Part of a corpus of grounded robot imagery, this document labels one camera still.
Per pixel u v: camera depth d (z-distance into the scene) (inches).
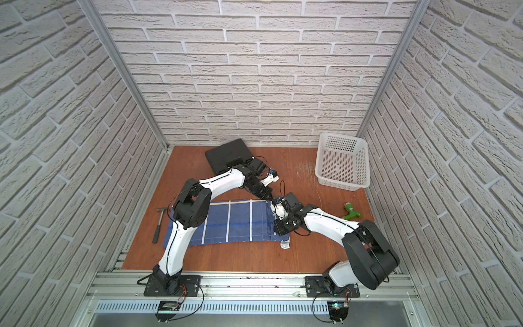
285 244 32.2
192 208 22.7
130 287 51.8
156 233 34.3
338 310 27.8
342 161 43.6
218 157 43.1
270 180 35.3
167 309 28.0
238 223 35.1
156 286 26.9
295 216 26.3
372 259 16.8
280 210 31.7
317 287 28.6
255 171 31.8
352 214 36.0
